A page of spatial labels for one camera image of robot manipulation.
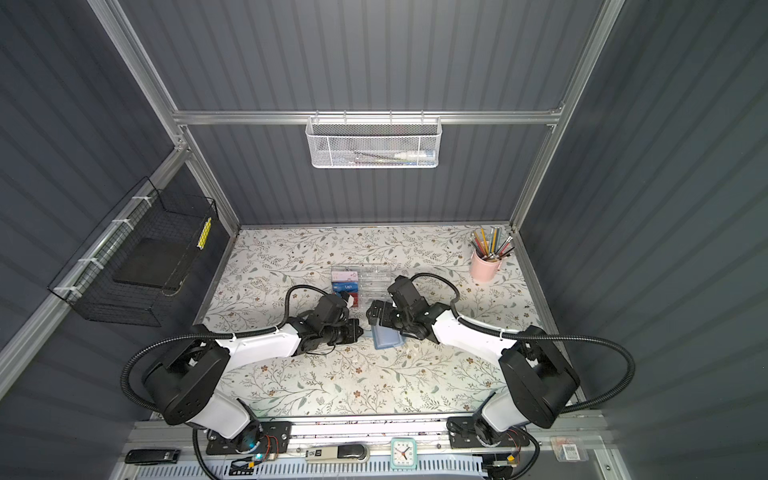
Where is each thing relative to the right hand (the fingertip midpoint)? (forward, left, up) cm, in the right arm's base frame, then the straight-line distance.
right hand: (381, 317), depth 86 cm
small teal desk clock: (-32, -6, -6) cm, 33 cm away
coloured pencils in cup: (+26, -36, +1) cm, 44 cm away
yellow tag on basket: (+16, +49, +19) cm, 55 cm away
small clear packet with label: (-31, -46, -7) cm, 56 cm away
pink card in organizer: (+15, +12, -1) cm, 20 cm away
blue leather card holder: (-3, -1, -6) cm, 7 cm away
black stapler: (-33, +53, -4) cm, 63 cm away
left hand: (-2, +5, -5) cm, 7 cm away
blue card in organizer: (+13, +11, -3) cm, 17 cm away
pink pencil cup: (+20, -34, -5) cm, 40 cm away
